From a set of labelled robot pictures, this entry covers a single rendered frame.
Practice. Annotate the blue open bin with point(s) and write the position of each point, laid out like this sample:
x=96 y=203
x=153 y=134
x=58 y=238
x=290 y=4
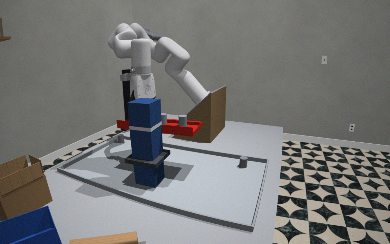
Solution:
x=35 y=227

